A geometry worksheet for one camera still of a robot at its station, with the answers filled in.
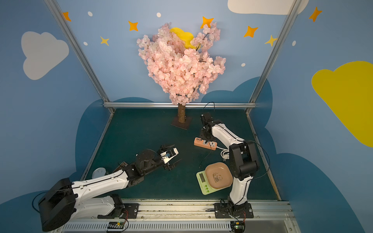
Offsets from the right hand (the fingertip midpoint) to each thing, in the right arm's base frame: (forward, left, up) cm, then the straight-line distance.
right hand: (206, 136), depth 96 cm
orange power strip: (-1, +5, -6) cm, 8 cm away
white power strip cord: (-9, -13, -7) cm, 17 cm away
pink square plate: (-24, -8, -4) cm, 26 cm away
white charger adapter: (-9, +2, +6) cm, 11 cm away
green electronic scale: (-31, +1, -6) cm, 31 cm away
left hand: (-18, +17, +12) cm, 27 cm away
